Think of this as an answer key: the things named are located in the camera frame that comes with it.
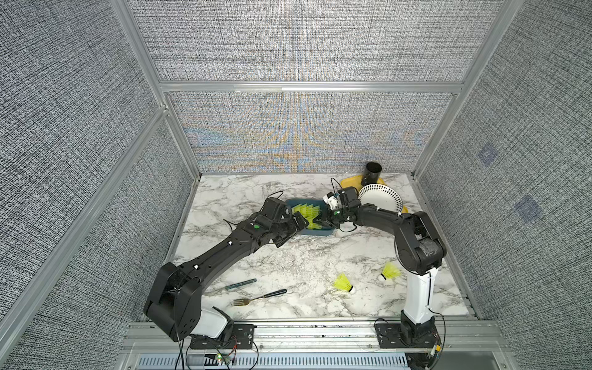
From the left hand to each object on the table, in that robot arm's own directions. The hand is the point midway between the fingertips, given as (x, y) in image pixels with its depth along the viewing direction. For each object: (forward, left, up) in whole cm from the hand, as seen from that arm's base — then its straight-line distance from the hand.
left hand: (306, 227), depth 81 cm
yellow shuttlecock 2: (+7, -3, -11) cm, 14 cm away
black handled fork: (-20, +22, -15) cm, 33 cm away
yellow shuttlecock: (+14, -3, -12) cm, 19 cm away
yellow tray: (+35, -28, -16) cm, 48 cm away
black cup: (+33, -34, -9) cm, 48 cm away
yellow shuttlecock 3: (-16, -12, -13) cm, 23 cm away
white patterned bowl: (+25, -39, -16) cm, 49 cm away
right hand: (+11, -3, -8) cm, 14 cm away
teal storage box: (+4, -8, -10) cm, 14 cm away
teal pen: (-14, +27, -16) cm, 34 cm away
